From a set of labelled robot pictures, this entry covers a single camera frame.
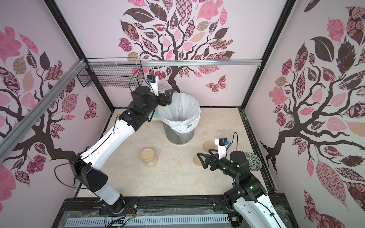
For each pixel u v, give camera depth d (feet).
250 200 1.54
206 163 1.95
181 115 3.29
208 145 3.21
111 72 3.10
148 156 2.67
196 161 2.90
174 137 3.30
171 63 3.07
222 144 1.94
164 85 2.22
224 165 1.90
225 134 3.38
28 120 1.85
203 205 2.46
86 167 1.37
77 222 2.28
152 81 1.91
